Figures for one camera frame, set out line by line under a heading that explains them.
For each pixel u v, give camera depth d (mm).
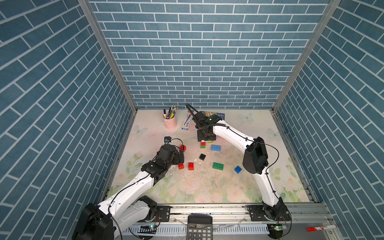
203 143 959
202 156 934
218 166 894
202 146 987
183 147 956
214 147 964
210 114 1155
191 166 867
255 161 549
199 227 681
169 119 1018
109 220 394
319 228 694
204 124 676
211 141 938
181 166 867
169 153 618
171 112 991
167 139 733
